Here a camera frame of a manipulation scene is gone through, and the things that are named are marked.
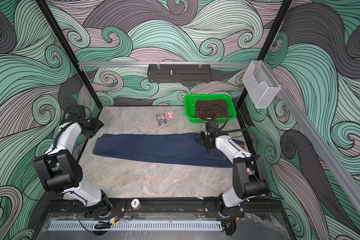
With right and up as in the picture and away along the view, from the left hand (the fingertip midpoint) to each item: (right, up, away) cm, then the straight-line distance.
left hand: (99, 125), depth 88 cm
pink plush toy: (+41, +8, +23) cm, 48 cm away
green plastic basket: (+57, +14, +29) cm, 66 cm away
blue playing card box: (+35, +4, +22) cm, 42 cm away
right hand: (+61, -9, +4) cm, 62 cm away
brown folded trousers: (+74, +12, +26) cm, 79 cm away
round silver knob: (+27, -37, -18) cm, 49 cm away
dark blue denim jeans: (+47, -16, +9) cm, 51 cm away
